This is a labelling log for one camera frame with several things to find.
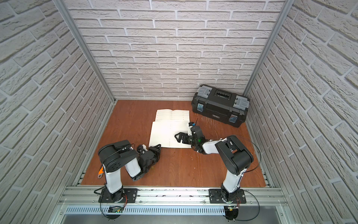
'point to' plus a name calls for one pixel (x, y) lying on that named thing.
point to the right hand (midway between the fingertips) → (181, 137)
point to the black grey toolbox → (226, 107)
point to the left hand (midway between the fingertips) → (164, 143)
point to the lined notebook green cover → (163, 133)
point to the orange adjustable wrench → (100, 171)
